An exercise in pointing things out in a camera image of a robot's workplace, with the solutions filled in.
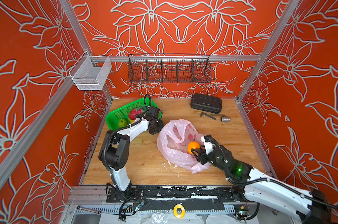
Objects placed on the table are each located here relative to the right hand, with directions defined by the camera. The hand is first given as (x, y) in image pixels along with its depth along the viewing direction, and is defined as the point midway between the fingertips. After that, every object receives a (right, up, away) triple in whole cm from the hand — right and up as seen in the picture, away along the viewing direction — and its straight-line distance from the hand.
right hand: (192, 148), depth 75 cm
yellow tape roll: (-8, -31, -9) cm, 33 cm away
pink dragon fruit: (-39, +20, +25) cm, 51 cm away
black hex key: (+15, +19, +34) cm, 42 cm away
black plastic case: (+18, +27, +33) cm, 46 cm away
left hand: (-17, +9, +17) cm, 26 cm away
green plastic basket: (-54, +16, +25) cm, 62 cm away
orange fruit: (0, +2, -1) cm, 2 cm away
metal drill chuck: (+29, +15, +25) cm, 41 cm away
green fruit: (-46, +12, +22) cm, 52 cm away
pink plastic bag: (-11, +3, +4) cm, 12 cm away
